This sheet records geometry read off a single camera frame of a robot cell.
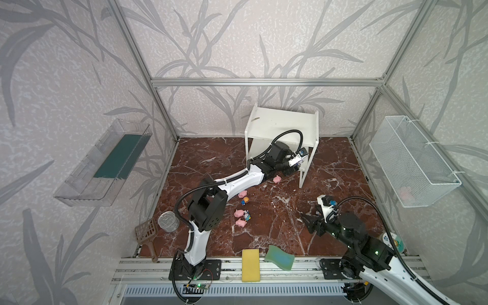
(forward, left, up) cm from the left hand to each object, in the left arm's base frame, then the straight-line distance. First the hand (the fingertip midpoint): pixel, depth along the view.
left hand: (299, 154), depth 86 cm
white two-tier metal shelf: (+7, +16, +12) cm, 21 cm away
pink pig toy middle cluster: (-21, +27, -19) cm, 39 cm away
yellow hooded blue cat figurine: (-14, +24, -19) cm, 34 cm away
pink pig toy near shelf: (-3, +8, -18) cm, 20 cm away
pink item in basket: (-21, -38, +2) cm, 43 cm away
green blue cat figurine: (-22, +24, -18) cm, 37 cm away
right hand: (-22, -2, -5) cm, 23 cm away
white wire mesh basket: (-19, -35, +15) cm, 42 cm away
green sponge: (-40, +9, -17) cm, 44 cm away
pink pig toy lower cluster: (-26, +26, -17) cm, 41 cm away
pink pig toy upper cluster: (-11, +26, -18) cm, 34 cm away
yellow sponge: (-42, +21, -18) cm, 51 cm away
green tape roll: (-34, -36, -11) cm, 51 cm away
